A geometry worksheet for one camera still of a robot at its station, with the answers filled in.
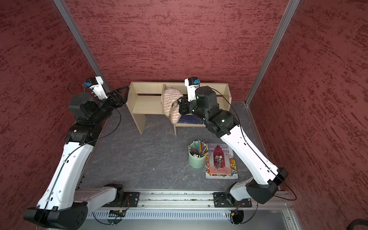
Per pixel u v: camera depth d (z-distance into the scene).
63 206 0.37
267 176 0.39
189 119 0.89
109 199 0.60
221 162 0.87
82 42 0.84
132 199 0.74
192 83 0.51
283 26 0.77
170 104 0.59
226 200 0.65
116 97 0.54
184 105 0.53
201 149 0.81
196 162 0.82
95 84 0.52
